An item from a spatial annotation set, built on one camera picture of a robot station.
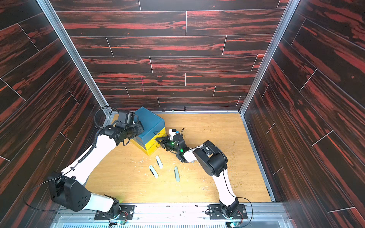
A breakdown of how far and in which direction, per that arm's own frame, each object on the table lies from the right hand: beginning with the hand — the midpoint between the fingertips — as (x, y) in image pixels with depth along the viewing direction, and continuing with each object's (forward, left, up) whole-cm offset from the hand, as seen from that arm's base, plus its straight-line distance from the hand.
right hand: (157, 137), depth 92 cm
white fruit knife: (-12, -2, -11) cm, 17 cm away
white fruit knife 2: (-19, +1, -11) cm, 22 cm away
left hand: (-1, +5, +11) cm, 12 cm away
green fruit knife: (-20, -14, -11) cm, 27 cm away
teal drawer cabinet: (+5, +4, +8) cm, 10 cm away
